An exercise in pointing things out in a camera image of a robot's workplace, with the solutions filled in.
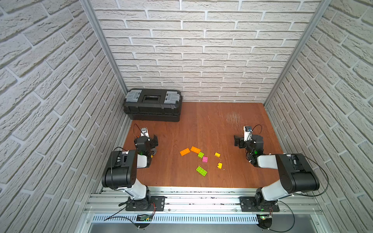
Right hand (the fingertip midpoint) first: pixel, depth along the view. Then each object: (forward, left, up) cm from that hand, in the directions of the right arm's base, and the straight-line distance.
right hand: (243, 134), depth 95 cm
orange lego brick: (-8, +40, -5) cm, 41 cm away
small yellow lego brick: (-11, +19, -5) cm, 23 cm away
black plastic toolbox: (+20, +60, +12) cm, 64 cm away
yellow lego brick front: (-18, +19, -5) cm, 27 cm away
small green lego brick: (-11, +30, -4) cm, 32 cm away
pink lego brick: (-14, +28, -4) cm, 31 cm away
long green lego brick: (-20, +30, -5) cm, 37 cm away
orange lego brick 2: (-6, +33, -6) cm, 34 cm away
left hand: (+4, +64, +2) cm, 64 cm away
